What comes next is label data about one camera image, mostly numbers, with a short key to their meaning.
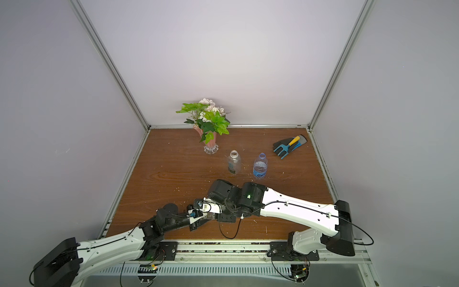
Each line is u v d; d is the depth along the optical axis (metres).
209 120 0.85
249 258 0.73
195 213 0.63
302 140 1.11
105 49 0.85
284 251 0.73
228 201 0.47
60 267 0.43
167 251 0.73
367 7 0.70
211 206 0.53
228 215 0.58
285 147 1.07
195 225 0.69
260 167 0.93
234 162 0.90
